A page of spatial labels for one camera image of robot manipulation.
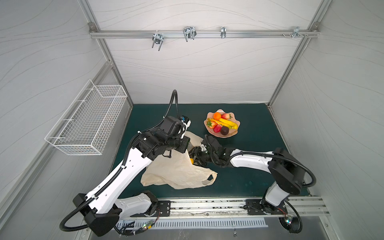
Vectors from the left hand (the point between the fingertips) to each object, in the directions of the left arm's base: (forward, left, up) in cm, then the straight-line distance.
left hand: (188, 138), depth 69 cm
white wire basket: (+2, +48, +4) cm, 48 cm away
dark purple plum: (+20, -22, -22) cm, 37 cm away
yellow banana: (+29, -23, -24) cm, 45 cm away
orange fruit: (+32, -18, -20) cm, 41 cm away
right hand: (-2, +2, -15) cm, 15 cm away
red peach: (+31, -24, -20) cm, 44 cm away
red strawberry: (+24, -14, -21) cm, 35 cm away
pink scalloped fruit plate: (+21, -27, -24) cm, 42 cm away
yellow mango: (-5, -2, -14) cm, 15 cm away
